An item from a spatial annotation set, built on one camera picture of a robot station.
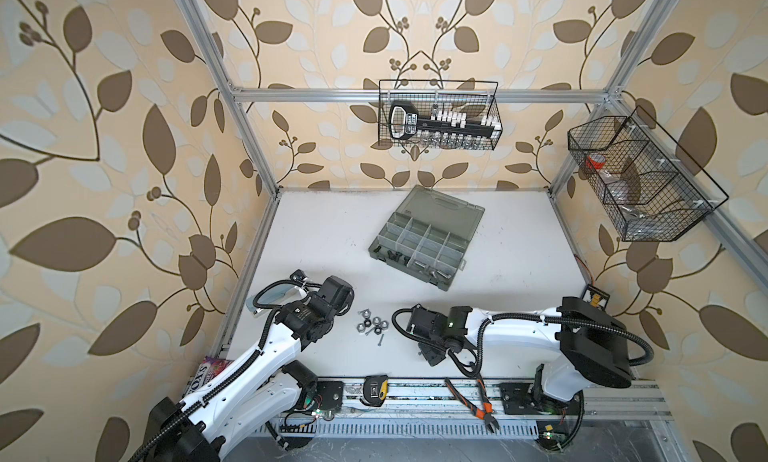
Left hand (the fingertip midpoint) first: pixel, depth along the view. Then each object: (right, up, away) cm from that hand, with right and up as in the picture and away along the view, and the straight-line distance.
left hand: (336, 296), depth 81 cm
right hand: (+26, -16, 0) cm, 31 cm away
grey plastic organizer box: (+28, +15, +23) cm, 39 cm away
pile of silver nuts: (+9, -10, +6) cm, 14 cm away
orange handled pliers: (+38, -26, -9) cm, 47 cm away
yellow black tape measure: (+11, -21, -8) cm, 25 cm away
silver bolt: (+28, +4, +15) cm, 32 cm away
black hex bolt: (+16, +9, +20) cm, 27 cm away
